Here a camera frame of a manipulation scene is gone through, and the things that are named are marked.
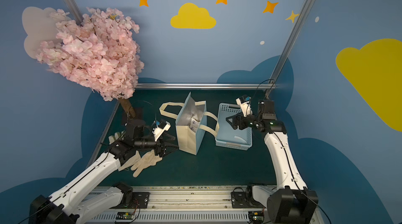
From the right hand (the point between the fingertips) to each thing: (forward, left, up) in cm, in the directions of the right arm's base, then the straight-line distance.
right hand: (236, 115), depth 78 cm
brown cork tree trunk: (+11, +65, -12) cm, 67 cm away
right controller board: (-40, -11, -27) cm, 49 cm away
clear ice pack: (+6, +23, -20) cm, 31 cm away
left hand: (-14, +29, -4) cm, 32 cm away
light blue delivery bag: (-11, +23, -9) cm, 28 cm away
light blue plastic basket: (0, +1, -23) cm, 23 cm away
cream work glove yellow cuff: (-17, +46, -23) cm, 54 cm away
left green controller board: (-43, +51, -25) cm, 71 cm away
